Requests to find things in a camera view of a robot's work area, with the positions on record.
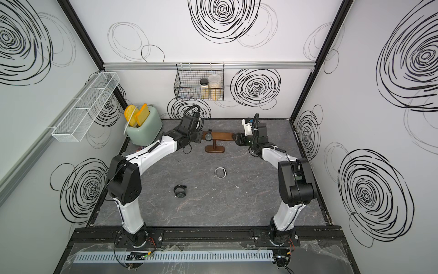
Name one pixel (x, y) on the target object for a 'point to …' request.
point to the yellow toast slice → (142, 115)
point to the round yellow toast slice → (128, 112)
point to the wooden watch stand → (217, 136)
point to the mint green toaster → (145, 135)
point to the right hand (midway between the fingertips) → (235, 135)
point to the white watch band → (220, 173)
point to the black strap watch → (209, 136)
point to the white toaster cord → (128, 124)
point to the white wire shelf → (82, 115)
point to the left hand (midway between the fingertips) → (198, 132)
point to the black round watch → (179, 194)
